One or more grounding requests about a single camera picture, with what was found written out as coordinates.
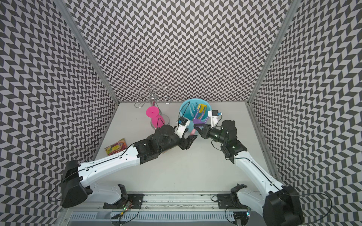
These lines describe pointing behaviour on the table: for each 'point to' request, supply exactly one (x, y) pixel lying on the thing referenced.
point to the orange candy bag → (116, 148)
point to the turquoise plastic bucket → (185, 110)
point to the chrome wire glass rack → (155, 95)
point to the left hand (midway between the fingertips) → (191, 134)
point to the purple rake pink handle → (198, 121)
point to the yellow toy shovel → (201, 107)
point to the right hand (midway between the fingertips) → (194, 128)
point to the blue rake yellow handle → (193, 110)
